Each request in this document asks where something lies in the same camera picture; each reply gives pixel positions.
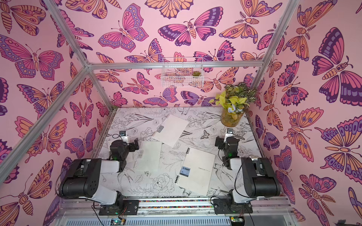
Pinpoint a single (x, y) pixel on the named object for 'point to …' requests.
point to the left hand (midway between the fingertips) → (131, 137)
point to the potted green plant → (233, 100)
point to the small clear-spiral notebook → (148, 159)
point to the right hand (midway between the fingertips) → (227, 136)
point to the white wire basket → (182, 77)
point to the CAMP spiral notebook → (196, 172)
